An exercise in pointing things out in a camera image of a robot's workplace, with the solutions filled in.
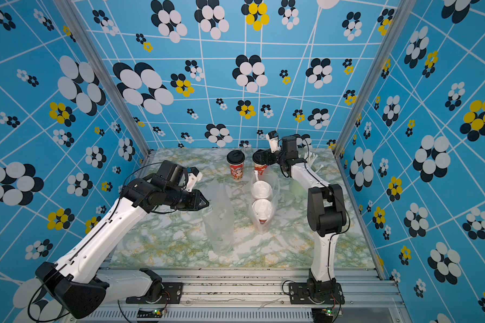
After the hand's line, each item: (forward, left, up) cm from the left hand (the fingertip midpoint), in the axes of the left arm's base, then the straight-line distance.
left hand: (210, 201), depth 71 cm
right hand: (+33, -22, -6) cm, 40 cm away
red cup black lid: (+27, -8, -7) cm, 29 cm away
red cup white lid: (0, -19, -6) cm, 20 cm away
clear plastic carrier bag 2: (+4, 0, -20) cm, 20 cm away
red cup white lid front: (+10, -19, -7) cm, 23 cm away
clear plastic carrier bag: (+13, -24, -2) cm, 27 cm away
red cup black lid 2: (+25, -18, -3) cm, 31 cm away
